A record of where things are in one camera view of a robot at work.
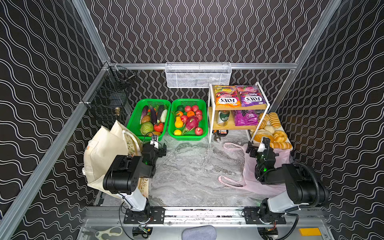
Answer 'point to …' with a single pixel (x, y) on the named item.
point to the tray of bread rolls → (271, 128)
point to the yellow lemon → (177, 132)
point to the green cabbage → (146, 128)
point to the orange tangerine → (190, 113)
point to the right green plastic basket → (179, 107)
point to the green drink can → (223, 118)
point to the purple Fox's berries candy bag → (250, 95)
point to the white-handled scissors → (105, 235)
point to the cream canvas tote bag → (102, 149)
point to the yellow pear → (179, 123)
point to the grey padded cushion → (202, 232)
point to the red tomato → (159, 127)
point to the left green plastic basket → (150, 117)
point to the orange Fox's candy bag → (227, 96)
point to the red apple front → (198, 131)
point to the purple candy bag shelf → (246, 118)
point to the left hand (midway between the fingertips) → (161, 143)
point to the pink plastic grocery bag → (251, 182)
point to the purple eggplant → (153, 116)
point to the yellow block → (310, 232)
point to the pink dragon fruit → (191, 122)
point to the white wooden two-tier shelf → (212, 114)
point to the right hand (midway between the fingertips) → (260, 143)
